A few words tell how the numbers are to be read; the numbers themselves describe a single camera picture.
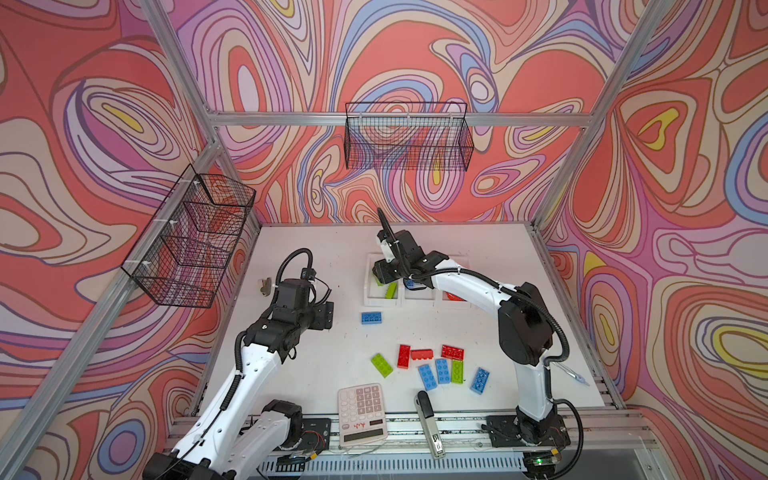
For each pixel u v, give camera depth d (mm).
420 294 967
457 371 837
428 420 720
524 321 523
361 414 750
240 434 441
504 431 735
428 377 819
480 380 818
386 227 773
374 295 984
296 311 576
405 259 693
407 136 960
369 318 928
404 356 843
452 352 857
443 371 822
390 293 969
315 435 722
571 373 824
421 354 842
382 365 835
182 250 678
